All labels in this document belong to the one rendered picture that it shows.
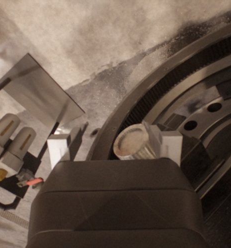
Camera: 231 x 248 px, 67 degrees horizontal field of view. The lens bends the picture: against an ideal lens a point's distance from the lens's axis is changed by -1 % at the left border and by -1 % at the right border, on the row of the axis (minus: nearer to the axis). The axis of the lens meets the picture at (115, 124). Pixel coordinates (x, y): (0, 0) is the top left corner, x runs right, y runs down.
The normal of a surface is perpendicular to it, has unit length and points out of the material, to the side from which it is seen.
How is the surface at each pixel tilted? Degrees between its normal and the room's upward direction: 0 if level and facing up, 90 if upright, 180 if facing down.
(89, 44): 0
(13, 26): 0
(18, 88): 0
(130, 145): 90
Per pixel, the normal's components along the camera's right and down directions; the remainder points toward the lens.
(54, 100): -0.11, 0.65
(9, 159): 0.81, -0.37
